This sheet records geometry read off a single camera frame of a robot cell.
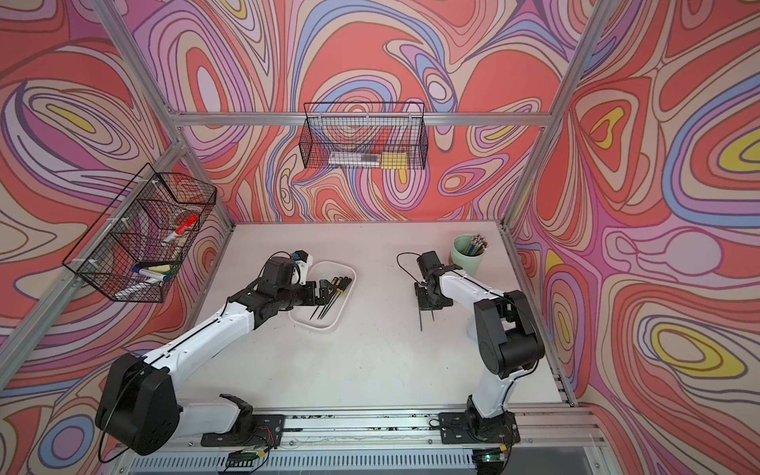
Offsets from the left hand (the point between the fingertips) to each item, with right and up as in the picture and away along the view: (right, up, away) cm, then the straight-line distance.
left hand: (326, 289), depth 84 cm
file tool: (+28, -12, +8) cm, 32 cm away
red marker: (-33, +19, -9) cm, 39 cm away
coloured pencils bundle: (+45, +12, +6) cm, 48 cm away
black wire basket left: (-47, +11, -11) cm, 49 cm away
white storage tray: (-2, -10, +9) cm, 14 cm away
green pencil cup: (+45, +7, +9) cm, 46 cm away
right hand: (+33, -8, +9) cm, 35 cm away
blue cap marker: (-40, +6, -14) cm, 43 cm away
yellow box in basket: (+20, +39, +7) cm, 45 cm away
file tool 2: (+1, -2, +14) cm, 15 cm away
